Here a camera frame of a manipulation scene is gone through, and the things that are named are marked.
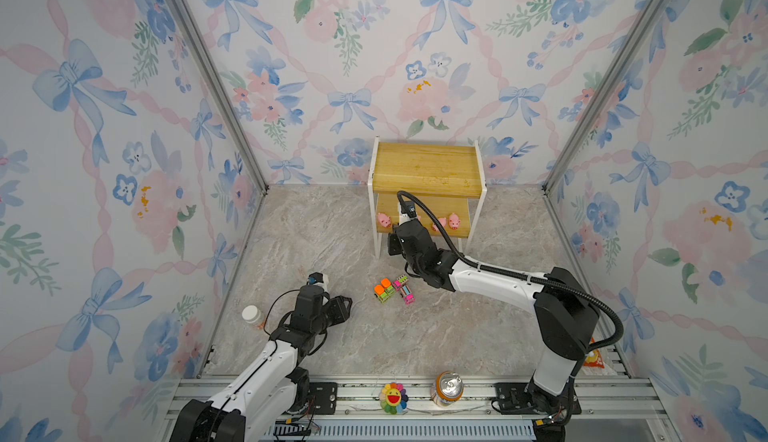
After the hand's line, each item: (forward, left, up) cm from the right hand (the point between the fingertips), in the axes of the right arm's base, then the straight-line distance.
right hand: (393, 224), depth 85 cm
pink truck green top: (-11, -1, -16) cm, 19 cm away
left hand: (-16, +13, -15) cm, 26 cm away
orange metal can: (-40, -13, -8) cm, 43 cm away
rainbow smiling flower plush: (-40, 0, -18) cm, 44 cm away
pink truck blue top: (-13, -4, -16) cm, 21 cm away
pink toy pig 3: (+2, -18, -1) cm, 18 cm away
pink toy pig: (+2, +3, 0) cm, 3 cm away
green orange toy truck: (-13, +2, -16) cm, 21 cm away
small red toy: (-31, -53, -17) cm, 64 cm away
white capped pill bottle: (-22, +38, -11) cm, 45 cm away
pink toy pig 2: (+2, -14, -1) cm, 15 cm away
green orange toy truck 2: (-11, +2, -15) cm, 19 cm away
